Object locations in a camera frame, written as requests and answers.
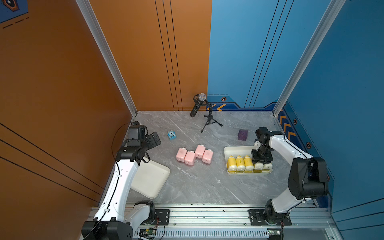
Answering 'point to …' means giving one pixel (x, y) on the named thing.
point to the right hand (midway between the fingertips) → (257, 161)
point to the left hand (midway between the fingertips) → (150, 137)
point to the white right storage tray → (242, 151)
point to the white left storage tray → (149, 178)
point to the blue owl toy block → (172, 135)
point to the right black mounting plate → (256, 218)
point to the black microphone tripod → (210, 117)
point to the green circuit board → (148, 231)
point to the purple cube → (242, 134)
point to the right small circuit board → (275, 233)
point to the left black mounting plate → (162, 217)
